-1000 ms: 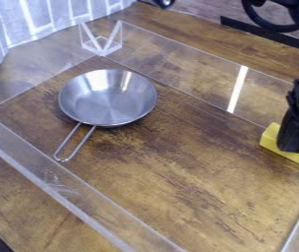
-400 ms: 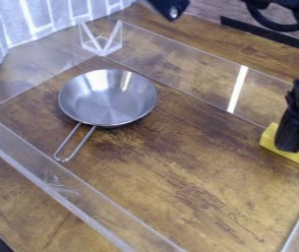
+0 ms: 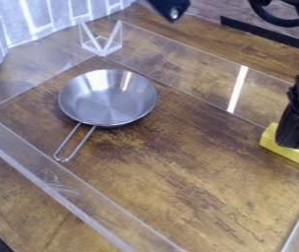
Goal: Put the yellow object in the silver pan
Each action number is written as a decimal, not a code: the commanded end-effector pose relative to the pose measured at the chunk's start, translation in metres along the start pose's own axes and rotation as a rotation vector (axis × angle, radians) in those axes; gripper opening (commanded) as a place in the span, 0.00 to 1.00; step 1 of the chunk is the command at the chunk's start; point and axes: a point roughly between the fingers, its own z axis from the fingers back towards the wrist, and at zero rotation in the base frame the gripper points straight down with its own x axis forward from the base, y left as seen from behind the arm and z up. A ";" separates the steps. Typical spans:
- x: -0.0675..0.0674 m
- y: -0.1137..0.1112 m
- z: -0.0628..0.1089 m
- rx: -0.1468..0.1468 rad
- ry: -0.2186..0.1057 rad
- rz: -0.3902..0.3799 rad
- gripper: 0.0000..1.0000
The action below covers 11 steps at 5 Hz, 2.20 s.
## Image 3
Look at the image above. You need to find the white grey curtain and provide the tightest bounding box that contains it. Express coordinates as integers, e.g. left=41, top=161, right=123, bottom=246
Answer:
left=0, top=0, right=137, bottom=64

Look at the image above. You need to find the yellow butter box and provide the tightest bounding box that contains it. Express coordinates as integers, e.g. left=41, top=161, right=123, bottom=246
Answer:
left=260, top=123, right=299, bottom=164

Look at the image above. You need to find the clear acrylic tray barrier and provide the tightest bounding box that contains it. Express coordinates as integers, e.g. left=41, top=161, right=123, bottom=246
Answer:
left=0, top=21, right=299, bottom=252

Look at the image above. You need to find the black strip on table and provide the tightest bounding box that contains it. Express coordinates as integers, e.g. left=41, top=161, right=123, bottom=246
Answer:
left=220, top=16, right=299, bottom=49

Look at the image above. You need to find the black cable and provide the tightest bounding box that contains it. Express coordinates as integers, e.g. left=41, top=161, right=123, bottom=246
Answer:
left=247, top=0, right=299, bottom=29

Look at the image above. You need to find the silver frying pan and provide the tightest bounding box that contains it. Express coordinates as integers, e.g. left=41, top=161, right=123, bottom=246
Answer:
left=53, top=69, right=157, bottom=162

